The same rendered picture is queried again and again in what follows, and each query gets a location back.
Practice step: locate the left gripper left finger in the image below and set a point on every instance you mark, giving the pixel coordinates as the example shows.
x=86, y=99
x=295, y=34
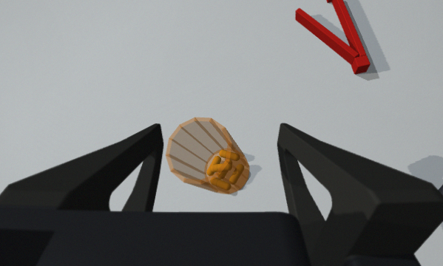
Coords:
x=87, y=182

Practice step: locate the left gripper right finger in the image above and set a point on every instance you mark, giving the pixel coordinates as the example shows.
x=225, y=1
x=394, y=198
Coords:
x=376, y=210

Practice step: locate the translucent orange pill bottle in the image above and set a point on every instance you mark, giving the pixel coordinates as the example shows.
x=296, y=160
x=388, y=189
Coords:
x=193, y=146

